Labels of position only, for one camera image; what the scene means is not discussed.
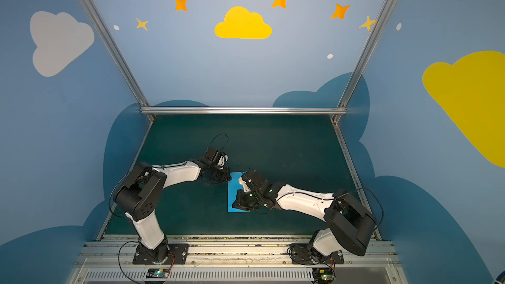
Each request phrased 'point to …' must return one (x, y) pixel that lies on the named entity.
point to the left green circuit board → (158, 273)
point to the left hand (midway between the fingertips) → (233, 178)
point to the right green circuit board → (322, 274)
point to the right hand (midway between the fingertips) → (231, 204)
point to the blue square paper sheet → (233, 189)
